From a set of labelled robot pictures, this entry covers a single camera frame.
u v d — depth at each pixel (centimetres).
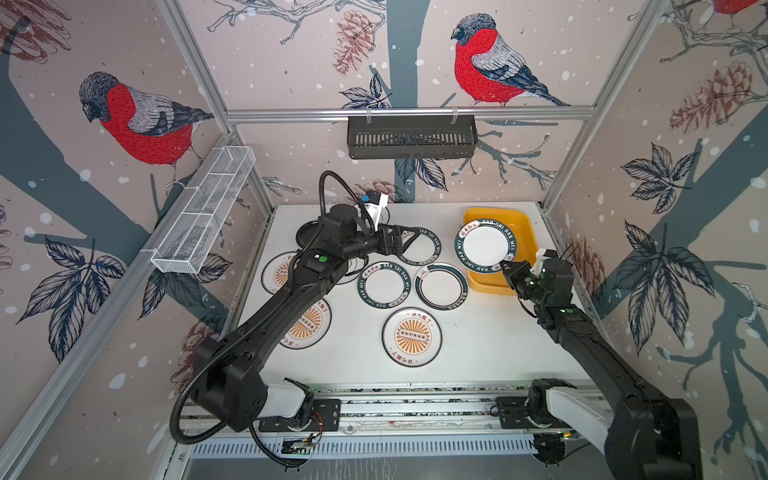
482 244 89
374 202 65
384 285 98
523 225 111
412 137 104
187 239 72
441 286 98
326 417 73
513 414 73
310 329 88
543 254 77
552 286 62
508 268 81
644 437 39
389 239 64
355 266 103
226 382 39
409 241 67
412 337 86
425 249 108
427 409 76
